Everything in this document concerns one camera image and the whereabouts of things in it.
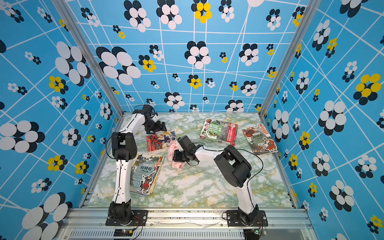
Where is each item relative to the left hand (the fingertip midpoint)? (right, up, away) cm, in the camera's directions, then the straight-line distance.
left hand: (162, 129), depth 107 cm
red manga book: (-1, -8, -5) cm, 10 cm away
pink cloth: (+10, -10, -17) cm, 22 cm away
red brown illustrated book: (+69, -7, -5) cm, 69 cm away
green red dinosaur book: (+42, -1, -2) cm, 42 cm away
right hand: (+11, -17, -15) cm, 25 cm away
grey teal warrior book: (-6, -23, -18) cm, 30 cm away
